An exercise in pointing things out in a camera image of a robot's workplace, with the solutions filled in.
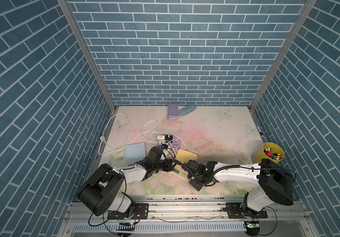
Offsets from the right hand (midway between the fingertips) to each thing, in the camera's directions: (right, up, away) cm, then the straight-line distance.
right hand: (194, 183), depth 83 cm
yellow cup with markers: (+43, +18, +1) cm, 47 cm away
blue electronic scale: (-37, +15, +11) cm, 41 cm away
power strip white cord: (-43, +20, +15) cm, 50 cm away
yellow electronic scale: (-6, +13, +9) cm, 17 cm away
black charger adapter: (-15, +24, +10) cm, 31 cm away
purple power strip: (-11, +22, +11) cm, 27 cm away
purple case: (-14, +43, +33) cm, 56 cm away
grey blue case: (-2, +45, +35) cm, 57 cm away
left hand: (-10, +9, +4) cm, 15 cm away
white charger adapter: (-20, +25, +10) cm, 33 cm away
